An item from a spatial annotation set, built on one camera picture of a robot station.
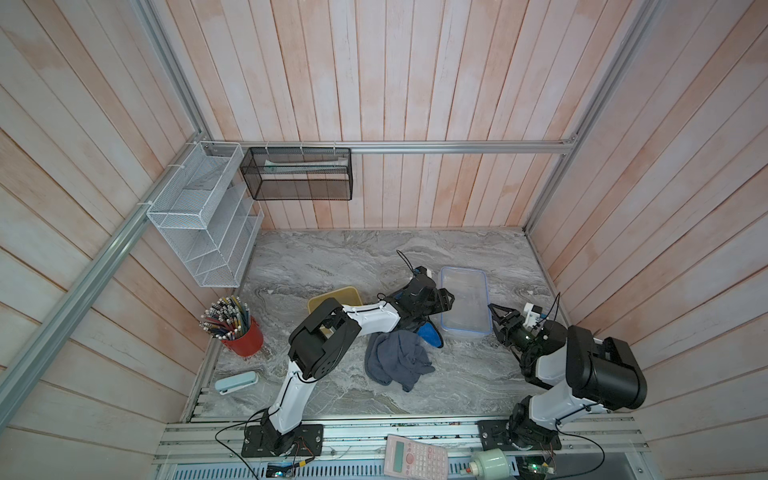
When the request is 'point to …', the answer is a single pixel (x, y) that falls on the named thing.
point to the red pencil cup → (249, 344)
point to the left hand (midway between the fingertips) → (448, 304)
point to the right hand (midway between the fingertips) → (489, 310)
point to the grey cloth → (395, 355)
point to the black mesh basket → (299, 173)
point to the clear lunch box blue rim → (470, 311)
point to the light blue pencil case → (232, 383)
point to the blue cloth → (429, 333)
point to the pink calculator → (406, 459)
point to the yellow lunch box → (345, 296)
